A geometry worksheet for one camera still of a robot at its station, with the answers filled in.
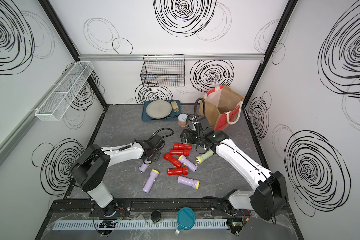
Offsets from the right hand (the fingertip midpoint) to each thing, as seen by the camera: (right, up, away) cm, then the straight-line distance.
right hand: (187, 137), depth 79 cm
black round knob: (-14, -32, -16) cm, 38 cm away
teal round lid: (-1, -34, -14) cm, 37 cm away
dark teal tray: (-9, +11, +35) cm, 38 cm away
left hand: (-21, -13, +14) cm, 28 cm away
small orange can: (-2, +9, +26) cm, 28 cm away
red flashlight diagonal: (-11, -13, +10) cm, 20 cm away
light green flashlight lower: (+8, -14, +8) cm, 18 cm away
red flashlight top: (-2, -8, +14) cm, 17 cm away
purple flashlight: (0, -16, +8) cm, 18 cm away
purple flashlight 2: (-25, -18, +8) cm, 31 cm away
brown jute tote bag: (+26, +18, +30) cm, 43 cm away
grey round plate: (-21, +17, +38) cm, 47 cm away
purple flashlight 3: (-21, -26, 0) cm, 33 cm away
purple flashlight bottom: (+4, -24, 0) cm, 25 cm away
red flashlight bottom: (-1, -19, +4) cm, 20 cm away
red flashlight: (-6, -11, +12) cm, 18 cm away
